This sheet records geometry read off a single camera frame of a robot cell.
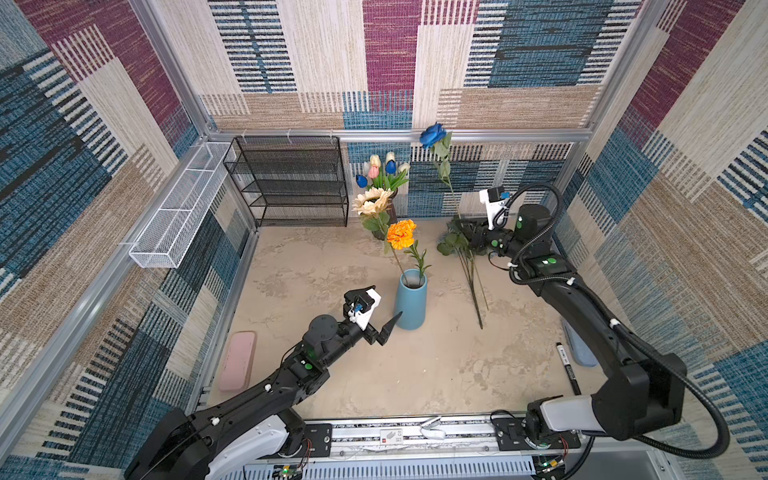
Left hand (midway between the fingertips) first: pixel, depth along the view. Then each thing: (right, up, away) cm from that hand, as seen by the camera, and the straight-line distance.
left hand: (386, 296), depth 73 cm
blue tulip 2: (+1, +36, +20) cm, 42 cm away
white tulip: (+1, +41, +24) cm, 48 cm away
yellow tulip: (-4, +39, +21) cm, 44 cm away
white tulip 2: (+6, +38, +28) cm, 48 cm away
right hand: (+18, +17, +3) cm, 25 cm away
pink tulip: (-4, +35, +18) cm, 39 cm away
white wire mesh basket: (-52, +13, -3) cm, 53 cm away
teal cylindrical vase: (+6, -2, +5) cm, 9 cm away
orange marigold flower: (+3, +14, -5) cm, 15 cm away
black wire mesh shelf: (-35, +36, +37) cm, 62 cm away
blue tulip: (-8, +33, +22) cm, 40 cm away
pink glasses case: (-41, -22, +9) cm, 47 cm away
